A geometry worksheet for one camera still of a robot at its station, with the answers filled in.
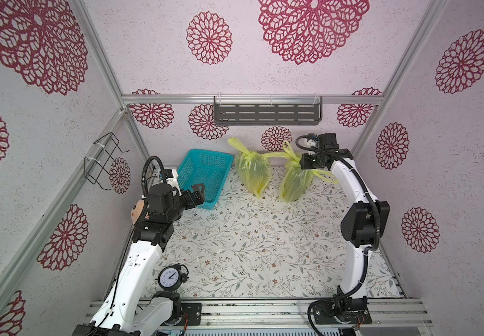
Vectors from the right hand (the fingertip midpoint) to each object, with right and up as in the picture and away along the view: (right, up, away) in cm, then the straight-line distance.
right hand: (301, 157), depth 94 cm
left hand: (-44, -14, -18) cm, 50 cm away
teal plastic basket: (-45, -3, +24) cm, 51 cm away
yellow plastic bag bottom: (-3, -11, -1) cm, 11 cm away
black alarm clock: (-54, -48, -14) cm, 74 cm away
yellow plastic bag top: (-22, -5, +1) cm, 22 cm away
